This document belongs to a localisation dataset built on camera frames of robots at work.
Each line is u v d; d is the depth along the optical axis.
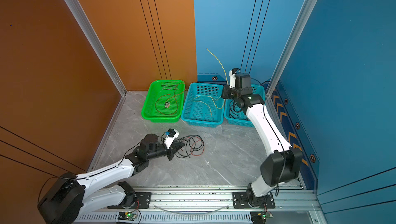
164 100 1.15
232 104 0.70
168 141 0.70
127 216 0.71
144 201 0.73
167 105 1.12
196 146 0.92
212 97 1.16
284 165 0.40
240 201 0.73
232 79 0.70
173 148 0.71
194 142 0.94
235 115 1.05
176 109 1.09
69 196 0.41
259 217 0.70
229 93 0.70
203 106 1.09
